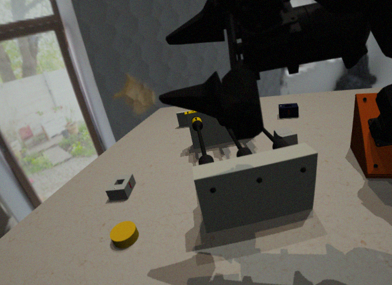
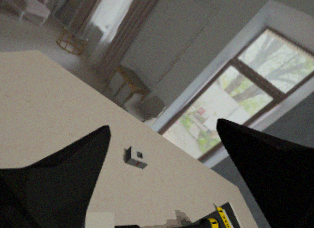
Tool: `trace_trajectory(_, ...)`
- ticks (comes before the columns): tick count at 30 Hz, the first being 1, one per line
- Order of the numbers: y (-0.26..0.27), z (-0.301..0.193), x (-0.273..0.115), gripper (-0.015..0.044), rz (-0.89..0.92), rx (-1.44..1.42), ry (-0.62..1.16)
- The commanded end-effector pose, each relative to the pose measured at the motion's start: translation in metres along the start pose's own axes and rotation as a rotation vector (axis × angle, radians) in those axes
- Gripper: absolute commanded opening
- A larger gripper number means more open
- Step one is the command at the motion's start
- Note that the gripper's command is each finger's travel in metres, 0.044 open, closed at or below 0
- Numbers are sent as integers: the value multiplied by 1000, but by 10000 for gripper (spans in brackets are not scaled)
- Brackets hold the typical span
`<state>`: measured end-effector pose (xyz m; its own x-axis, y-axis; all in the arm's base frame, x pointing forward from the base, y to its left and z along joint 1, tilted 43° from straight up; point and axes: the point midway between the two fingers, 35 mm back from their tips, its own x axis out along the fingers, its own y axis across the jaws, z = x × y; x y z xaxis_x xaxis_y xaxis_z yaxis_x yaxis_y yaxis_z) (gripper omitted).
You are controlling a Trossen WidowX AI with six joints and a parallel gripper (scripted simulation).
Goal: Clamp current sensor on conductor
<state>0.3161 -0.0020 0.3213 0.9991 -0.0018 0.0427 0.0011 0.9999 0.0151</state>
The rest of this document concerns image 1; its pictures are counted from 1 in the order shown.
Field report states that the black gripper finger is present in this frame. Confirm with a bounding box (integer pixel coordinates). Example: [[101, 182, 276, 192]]
[[165, 0, 225, 45], [159, 71, 231, 129]]

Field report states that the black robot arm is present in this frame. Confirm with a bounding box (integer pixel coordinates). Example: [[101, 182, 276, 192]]
[[217, 0, 392, 147]]

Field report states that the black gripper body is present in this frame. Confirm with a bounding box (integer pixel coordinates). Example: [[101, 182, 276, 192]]
[[214, 0, 313, 140]]

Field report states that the yellow short cylinder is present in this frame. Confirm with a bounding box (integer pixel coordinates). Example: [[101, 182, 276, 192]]
[[110, 221, 139, 249]]

